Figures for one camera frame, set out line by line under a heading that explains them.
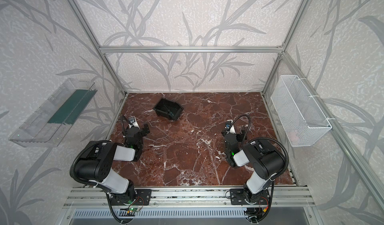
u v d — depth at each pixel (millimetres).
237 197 725
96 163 457
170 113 1048
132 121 788
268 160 470
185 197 753
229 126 772
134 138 707
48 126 633
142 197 725
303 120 611
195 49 948
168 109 1083
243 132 820
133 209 704
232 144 694
